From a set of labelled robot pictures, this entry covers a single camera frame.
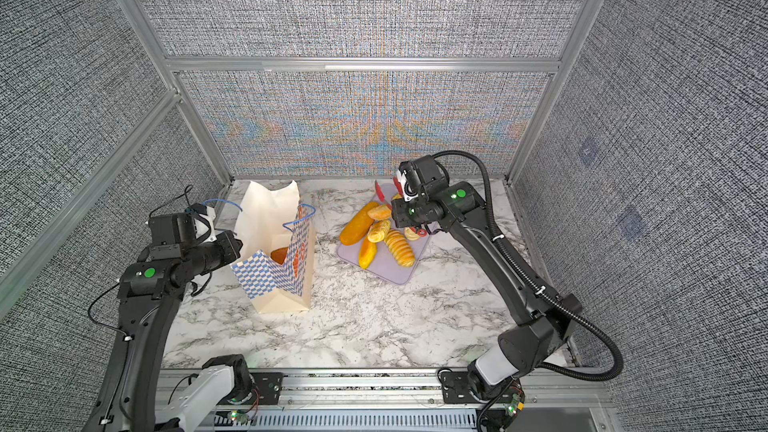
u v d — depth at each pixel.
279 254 0.69
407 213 0.64
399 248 0.95
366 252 0.94
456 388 0.73
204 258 0.57
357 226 1.00
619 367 0.39
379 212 1.00
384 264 0.95
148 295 0.44
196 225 0.57
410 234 0.99
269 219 0.95
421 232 0.68
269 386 0.73
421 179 0.55
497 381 0.60
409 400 0.73
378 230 0.93
